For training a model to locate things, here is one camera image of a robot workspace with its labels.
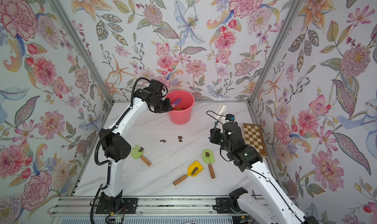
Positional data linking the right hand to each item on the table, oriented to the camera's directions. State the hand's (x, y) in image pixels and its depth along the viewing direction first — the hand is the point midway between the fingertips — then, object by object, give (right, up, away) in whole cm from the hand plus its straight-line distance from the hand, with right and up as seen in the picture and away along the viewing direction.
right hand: (211, 128), depth 74 cm
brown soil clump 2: (-17, -9, +26) cm, 33 cm away
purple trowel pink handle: (-19, +15, +23) cm, 34 cm away
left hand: (-20, +11, +13) cm, 26 cm away
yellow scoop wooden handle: (-9, -25, +12) cm, 29 cm away
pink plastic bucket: (-16, +8, +32) cm, 37 cm away
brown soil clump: (-28, -10, +24) cm, 38 cm away
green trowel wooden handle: (+1, -19, +16) cm, 25 cm away
